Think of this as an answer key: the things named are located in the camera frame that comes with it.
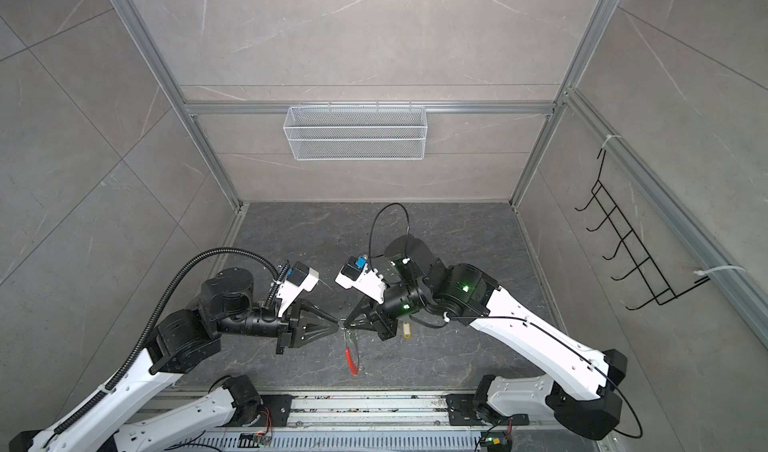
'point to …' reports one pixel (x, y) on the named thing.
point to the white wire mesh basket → (351, 133)
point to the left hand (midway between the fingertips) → (335, 321)
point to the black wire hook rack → (629, 246)
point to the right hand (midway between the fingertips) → (350, 320)
